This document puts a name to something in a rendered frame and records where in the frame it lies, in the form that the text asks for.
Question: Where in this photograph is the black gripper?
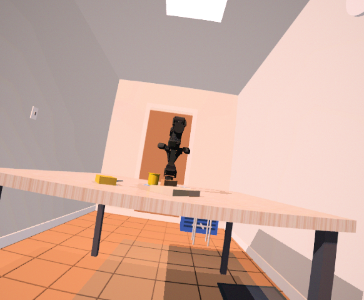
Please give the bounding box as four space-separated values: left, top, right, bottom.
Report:
158 136 190 163

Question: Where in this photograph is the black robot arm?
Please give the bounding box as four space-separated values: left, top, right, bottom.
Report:
164 116 186 180

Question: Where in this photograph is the orange-yellow flat block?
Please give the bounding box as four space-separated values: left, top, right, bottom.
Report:
95 174 117 186

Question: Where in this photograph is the yellow cup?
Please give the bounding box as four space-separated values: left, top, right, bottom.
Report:
148 173 160 186

